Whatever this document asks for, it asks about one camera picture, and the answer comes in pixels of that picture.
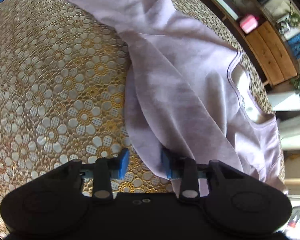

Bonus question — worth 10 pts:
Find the lilac t-shirt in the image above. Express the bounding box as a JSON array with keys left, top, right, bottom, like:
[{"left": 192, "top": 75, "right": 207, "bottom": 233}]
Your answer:
[{"left": 68, "top": 0, "right": 285, "bottom": 191}]

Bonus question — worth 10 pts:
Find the wooden tv cabinet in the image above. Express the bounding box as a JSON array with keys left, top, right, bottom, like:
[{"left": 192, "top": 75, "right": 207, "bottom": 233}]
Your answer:
[{"left": 200, "top": 0, "right": 299, "bottom": 87}]

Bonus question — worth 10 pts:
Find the white standing air conditioner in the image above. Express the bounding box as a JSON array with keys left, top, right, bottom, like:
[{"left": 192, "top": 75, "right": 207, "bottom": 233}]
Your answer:
[{"left": 279, "top": 115, "right": 300, "bottom": 151}]

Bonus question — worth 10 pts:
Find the white plant pot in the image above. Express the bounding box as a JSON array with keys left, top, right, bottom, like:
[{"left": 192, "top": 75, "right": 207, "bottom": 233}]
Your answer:
[{"left": 268, "top": 91, "right": 300, "bottom": 112}]

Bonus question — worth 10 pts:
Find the pink container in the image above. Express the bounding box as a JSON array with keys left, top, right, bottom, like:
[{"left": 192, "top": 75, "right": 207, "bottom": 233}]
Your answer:
[{"left": 239, "top": 14, "right": 258, "bottom": 34}]

